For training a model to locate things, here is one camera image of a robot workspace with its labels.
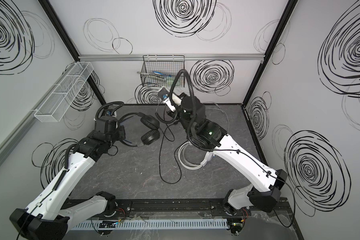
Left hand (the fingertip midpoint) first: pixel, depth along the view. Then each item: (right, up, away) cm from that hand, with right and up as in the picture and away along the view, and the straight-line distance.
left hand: (120, 127), depth 75 cm
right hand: (+29, +15, -16) cm, 36 cm away
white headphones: (+47, -17, +9) cm, 51 cm away
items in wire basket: (+23, +27, +11) cm, 37 cm away
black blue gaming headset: (+16, -3, -3) cm, 17 cm away
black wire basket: (+18, +36, +21) cm, 45 cm away
